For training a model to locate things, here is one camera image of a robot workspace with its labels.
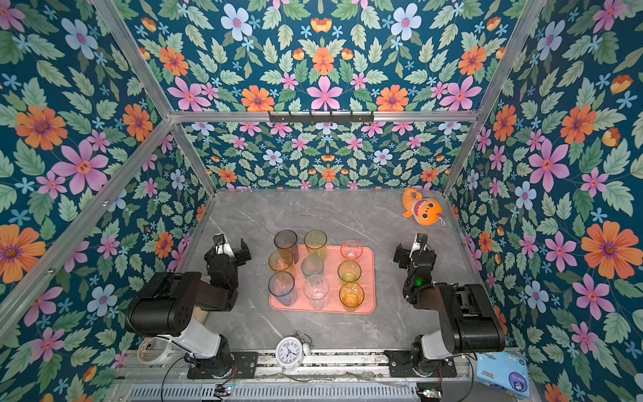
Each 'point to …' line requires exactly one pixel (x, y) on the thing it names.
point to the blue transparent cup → (281, 285)
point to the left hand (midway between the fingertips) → (230, 241)
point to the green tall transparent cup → (316, 243)
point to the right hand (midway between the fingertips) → (420, 244)
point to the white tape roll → (153, 350)
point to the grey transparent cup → (287, 239)
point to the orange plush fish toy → (425, 212)
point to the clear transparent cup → (316, 289)
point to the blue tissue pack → (505, 371)
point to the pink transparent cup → (352, 249)
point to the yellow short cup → (351, 296)
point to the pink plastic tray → (334, 284)
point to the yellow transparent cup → (281, 260)
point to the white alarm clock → (290, 351)
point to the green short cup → (349, 270)
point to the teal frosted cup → (312, 265)
